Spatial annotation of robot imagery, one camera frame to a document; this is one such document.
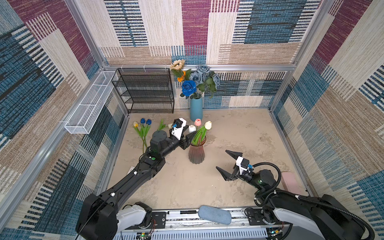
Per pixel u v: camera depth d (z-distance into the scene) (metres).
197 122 0.74
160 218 0.74
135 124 1.09
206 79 0.91
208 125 0.74
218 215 0.73
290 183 0.83
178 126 0.62
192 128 0.73
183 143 0.66
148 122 1.11
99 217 0.39
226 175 0.66
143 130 1.08
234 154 0.74
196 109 1.04
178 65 0.85
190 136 0.67
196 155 0.97
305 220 0.51
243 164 0.60
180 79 0.94
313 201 0.47
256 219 0.73
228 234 0.78
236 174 0.66
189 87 0.70
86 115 0.73
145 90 1.11
